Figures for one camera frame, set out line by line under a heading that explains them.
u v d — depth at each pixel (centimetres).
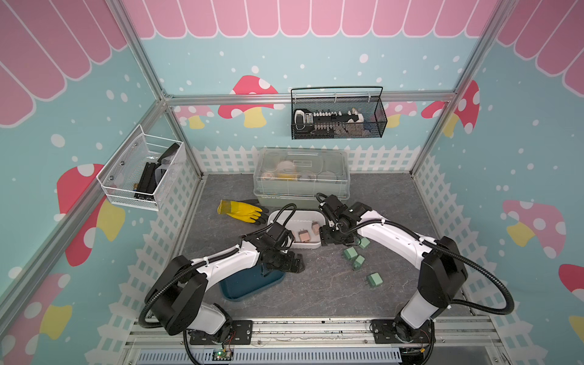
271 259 71
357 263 87
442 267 45
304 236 95
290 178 97
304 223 98
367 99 90
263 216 102
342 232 56
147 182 72
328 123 87
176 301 43
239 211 103
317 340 74
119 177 68
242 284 81
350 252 90
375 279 83
